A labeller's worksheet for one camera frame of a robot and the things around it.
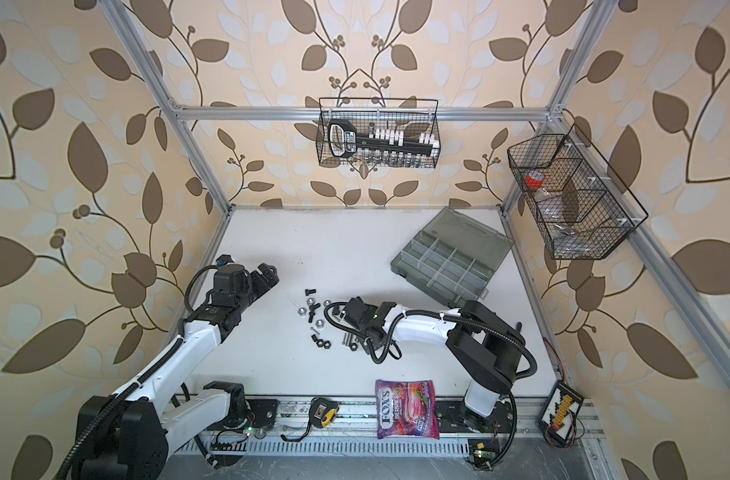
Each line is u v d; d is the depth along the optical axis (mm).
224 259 753
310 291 964
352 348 862
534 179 873
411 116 911
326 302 937
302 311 932
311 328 892
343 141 847
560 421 721
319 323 909
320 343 866
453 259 1016
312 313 929
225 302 642
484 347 450
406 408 736
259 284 763
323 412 722
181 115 934
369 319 654
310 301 954
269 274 787
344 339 869
